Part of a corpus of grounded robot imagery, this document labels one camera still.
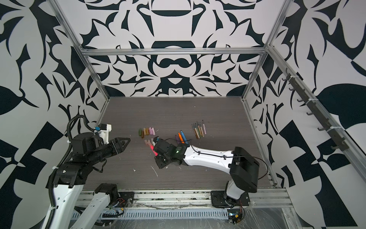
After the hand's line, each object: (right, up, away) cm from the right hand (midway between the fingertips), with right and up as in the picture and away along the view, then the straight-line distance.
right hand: (157, 160), depth 77 cm
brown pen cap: (-14, +11, +21) cm, 27 cm away
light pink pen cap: (-7, +12, +22) cm, 26 cm away
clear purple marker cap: (-10, +6, +17) cm, 21 cm away
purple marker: (+10, +7, +20) cm, 23 cm away
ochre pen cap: (-11, +12, +22) cm, 28 cm away
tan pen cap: (-13, +13, +23) cm, 29 cm away
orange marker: (+12, +8, +20) cm, 24 cm away
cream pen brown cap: (+23, +12, +23) cm, 34 cm away
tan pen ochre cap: (+27, +11, +22) cm, 36 cm away
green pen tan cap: (+24, +13, +25) cm, 37 cm away
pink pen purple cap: (+28, +14, +25) cm, 40 cm away
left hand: (-13, +13, -9) cm, 20 cm away
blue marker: (+14, +9, +19) cm, 26 cm away
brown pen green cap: (+22, +12, +22) cm, 33 cm away
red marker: (-4, +6, +3) cm, 8 cm away
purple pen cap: (-9, +13, +22) cm, 27 cm away
